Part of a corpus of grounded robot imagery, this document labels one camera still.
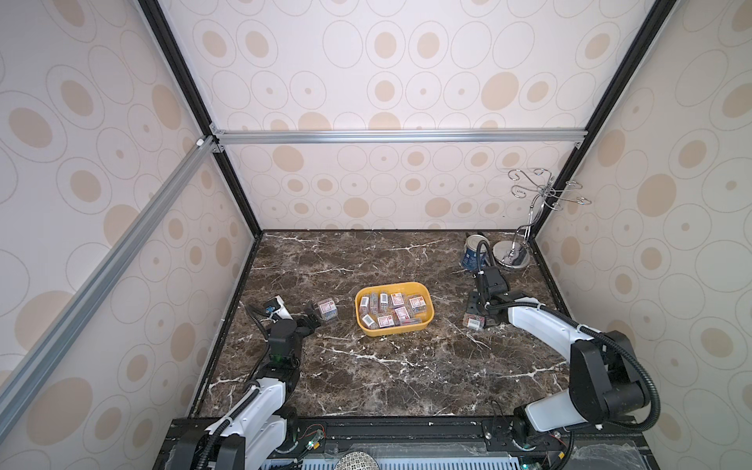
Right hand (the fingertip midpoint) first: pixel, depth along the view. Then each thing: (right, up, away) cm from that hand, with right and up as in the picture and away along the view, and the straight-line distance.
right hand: (488, 303), depth 92 cm
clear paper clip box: (-51, -2, +3) cm, 51 cm away
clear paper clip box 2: (-4, -6, -1) cm, 7 cm away
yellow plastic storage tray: (-30, -2, +3) cm, 30 cm away
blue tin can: (-3, +14, +11) cm, 18 cm away
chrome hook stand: (+16, +35, -3) cm, 39 cm away
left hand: (-55, +1, -7) cm, 56 cm away
